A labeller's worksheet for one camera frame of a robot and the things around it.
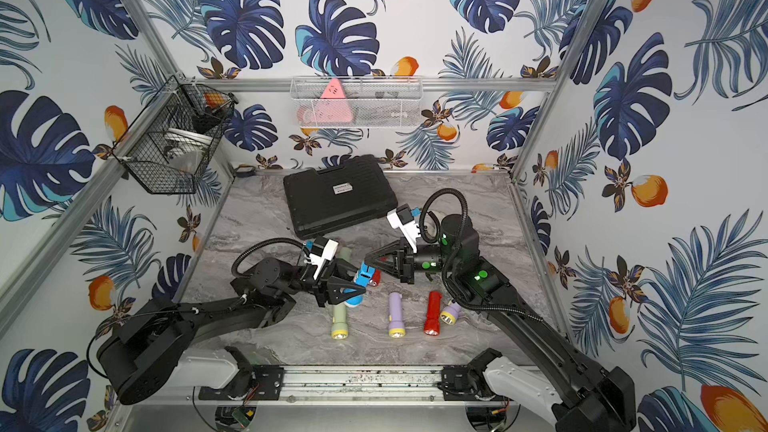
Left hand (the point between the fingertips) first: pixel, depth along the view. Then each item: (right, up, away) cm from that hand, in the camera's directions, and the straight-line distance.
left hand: (364, 283), depth 62 cm
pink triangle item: (-12, +46, +28) cm, 55 cm away
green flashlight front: (-8, -17, +19) cm, 27 cm away
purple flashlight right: (+22, -14, +22) cm, 34 cm away
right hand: (+1, +5, +1) cm, 5 cm away
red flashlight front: (+17, -17, +20) cm, 31 cm away
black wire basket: (-52, +34, +18) cm, 65 cm away
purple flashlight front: (+7, -16, +18) cm, 25 cm away
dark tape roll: (-52, +30, +59) cm, 85 cm away
